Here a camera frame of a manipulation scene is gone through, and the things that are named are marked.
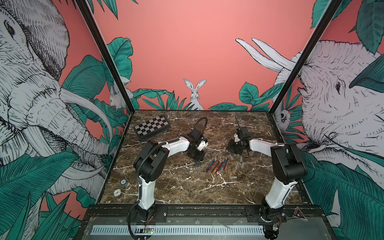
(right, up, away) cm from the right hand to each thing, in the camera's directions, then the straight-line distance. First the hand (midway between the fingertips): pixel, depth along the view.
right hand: (226, 145), depth 98 cm
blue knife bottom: (-5, -13, -8) cm, 15 cm away
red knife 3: (-1, -11, -5) cm, 12 cm away
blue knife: (-19, -10, -9) cm, 24 cm away
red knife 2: (-5, -10, -5) cm, 13 cm away
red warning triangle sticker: (+32, -32, -23) cm, 51 cm away
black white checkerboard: (-52, +12, +7) cm, 54 cm away
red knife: (-8, -12, -7) cm, 16 cm away
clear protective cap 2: (+9, -12, -7) cm, 16 cm away
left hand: (-15, -7, -6) cm, 17 cm away
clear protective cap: (+2, -17, -11) cm, 21 cm away
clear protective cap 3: (+9, -8, -3) cm, 13 cm away
